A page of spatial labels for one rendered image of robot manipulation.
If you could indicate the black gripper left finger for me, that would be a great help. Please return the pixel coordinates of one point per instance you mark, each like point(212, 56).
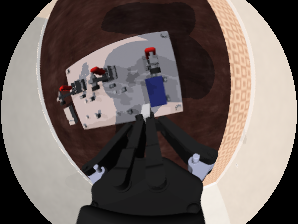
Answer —
point(108, 156)

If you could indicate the dark blue rectangular block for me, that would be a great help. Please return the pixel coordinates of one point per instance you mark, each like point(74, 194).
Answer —
point(156, 91)

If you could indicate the grey fixture plate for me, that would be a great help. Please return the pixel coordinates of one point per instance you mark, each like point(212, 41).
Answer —
point(126, 55)

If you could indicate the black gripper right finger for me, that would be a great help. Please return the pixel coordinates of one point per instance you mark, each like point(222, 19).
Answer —
point(199, 158)

